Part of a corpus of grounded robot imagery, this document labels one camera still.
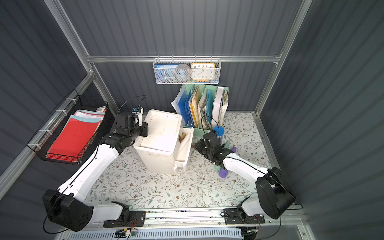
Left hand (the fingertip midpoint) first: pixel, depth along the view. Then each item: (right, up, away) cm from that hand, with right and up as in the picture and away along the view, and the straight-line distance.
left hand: (143, 123), depth 79 cm
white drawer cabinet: (+10, -13, -7) cm, 18 cm away
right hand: (+29, -11, +6) cm, 32 cm away
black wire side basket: (-36, +8, 0) cm, 37 cm away
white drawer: (+21, -19, +9) cm, 29 cm away
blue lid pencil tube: (+41, -5, 0) cm, 41 cm away
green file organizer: (+32, +10, +15) cm, 37 cm away
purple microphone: (+44, -29, +6) cm, 53 cm away
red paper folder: (-30, -8, -10) cm, 32 cm away
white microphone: (+21, -12, +11) cm, 26 cm away
